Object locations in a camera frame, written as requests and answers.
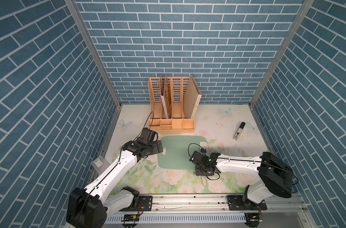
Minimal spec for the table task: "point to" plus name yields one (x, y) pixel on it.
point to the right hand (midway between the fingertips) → (198, 172)
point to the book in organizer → (163, 98)
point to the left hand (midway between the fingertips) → (158, 148)
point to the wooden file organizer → (174, 103)
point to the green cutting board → (179, 149)
